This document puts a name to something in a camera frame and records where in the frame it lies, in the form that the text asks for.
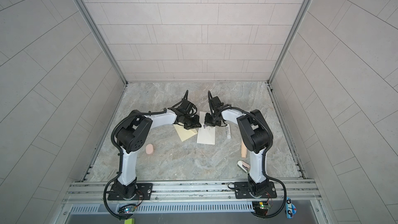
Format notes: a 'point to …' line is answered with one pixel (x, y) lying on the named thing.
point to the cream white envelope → (205, 134)
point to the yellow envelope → (183, 133)
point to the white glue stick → (228, 131)
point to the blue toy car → (290, 209)
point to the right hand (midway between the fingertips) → (205, 123)
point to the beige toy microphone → (243, 150)
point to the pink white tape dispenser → (243, 166)
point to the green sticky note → (129, 221)
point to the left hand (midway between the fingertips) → (206, 123)
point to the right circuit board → (260, 208)
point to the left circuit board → (127, 209)
